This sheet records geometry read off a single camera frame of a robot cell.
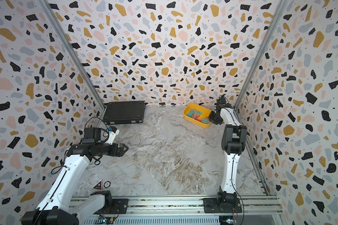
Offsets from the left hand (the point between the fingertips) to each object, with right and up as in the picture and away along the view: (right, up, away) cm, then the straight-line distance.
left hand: (121, 146), depth 79 cm
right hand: (+58, +15, +27) cm, 66 cm away
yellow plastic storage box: (+48, +26, +40) cm, 68 cm away
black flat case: (-18, +21, +37) cm, 46 cm away
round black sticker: (-9, -23, +3) cm, 25 cm away
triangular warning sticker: (-14, -23, +2) cm, 27 cm away
